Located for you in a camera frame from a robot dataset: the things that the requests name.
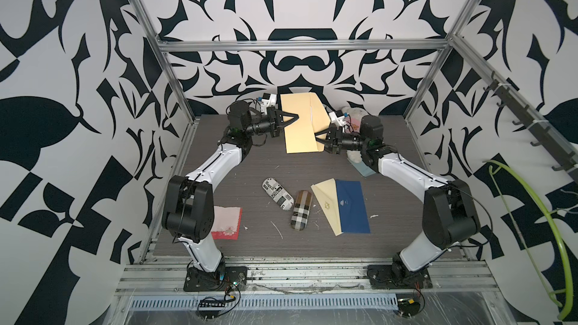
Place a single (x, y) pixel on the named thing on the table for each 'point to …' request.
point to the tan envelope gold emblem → (299, 135)
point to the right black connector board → (408, 307)
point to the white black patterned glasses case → (280, 195)
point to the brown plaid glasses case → (301, 210)
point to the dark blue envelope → (352, 208)
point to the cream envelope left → (326, 196)
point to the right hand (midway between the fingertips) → (313, 139)
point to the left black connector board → (208, 308)
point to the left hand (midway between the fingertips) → (298, 113)
